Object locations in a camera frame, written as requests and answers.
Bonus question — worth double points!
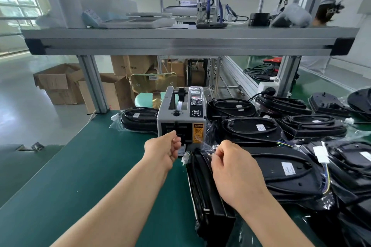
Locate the person's left hand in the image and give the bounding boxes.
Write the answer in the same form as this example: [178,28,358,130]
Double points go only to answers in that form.
[143,130,182,172]

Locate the person's right hand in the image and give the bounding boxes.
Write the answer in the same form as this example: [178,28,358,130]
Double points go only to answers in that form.
[210,140,271,211]

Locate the bagged black lamp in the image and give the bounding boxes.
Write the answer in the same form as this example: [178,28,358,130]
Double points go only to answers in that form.
[181,142,238,247]

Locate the group of bagged black lamps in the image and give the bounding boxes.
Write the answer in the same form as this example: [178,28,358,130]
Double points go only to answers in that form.
[206,96,371,247]

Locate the unbagged black lamps with cables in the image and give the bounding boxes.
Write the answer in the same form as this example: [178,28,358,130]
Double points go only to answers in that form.
[307,88,371,120]

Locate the person's left forearm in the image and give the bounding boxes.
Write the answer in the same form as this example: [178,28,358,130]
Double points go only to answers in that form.
[51,157,172,247]

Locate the person's right forearm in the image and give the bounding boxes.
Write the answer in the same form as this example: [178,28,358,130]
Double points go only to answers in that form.
[238,189,314,247]

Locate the grey tape dispenser machine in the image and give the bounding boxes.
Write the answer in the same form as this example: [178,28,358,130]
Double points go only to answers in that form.
[157,86,208,157]

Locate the green round stool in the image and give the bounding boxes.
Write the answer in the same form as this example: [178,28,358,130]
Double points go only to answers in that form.
[134,92,160,108]

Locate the white power socket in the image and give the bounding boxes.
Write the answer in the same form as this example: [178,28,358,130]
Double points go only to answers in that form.
[258,80,279,95]

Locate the grey metal shelf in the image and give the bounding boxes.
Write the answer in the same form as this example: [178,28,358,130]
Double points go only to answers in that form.
[24,27,360,56]

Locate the white flat scale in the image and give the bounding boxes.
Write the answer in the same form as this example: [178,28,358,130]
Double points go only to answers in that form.
[101,16,176,29]

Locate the black phone on shelf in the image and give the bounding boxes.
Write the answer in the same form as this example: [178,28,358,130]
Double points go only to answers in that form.
[196,22,228,29]

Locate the white handset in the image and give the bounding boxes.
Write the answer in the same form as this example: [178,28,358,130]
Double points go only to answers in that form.
[82,9,105,27]

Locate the white box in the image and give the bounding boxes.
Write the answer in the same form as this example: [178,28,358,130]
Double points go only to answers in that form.
[78,0,139,22]

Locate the black cup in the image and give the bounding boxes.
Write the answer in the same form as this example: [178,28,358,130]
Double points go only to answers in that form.
[249,12,271,27]

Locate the grey barcode scanner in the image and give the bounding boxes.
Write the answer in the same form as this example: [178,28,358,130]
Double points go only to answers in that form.
[270,3,313,28]

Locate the window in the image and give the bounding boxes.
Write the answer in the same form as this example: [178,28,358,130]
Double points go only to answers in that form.
[0,0,43,54]

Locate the bundle of black cables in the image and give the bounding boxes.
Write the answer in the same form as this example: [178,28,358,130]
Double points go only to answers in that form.
[243,64,279,83]

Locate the metal floor bracket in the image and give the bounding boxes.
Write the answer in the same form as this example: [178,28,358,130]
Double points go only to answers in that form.
[16,142,46,152]

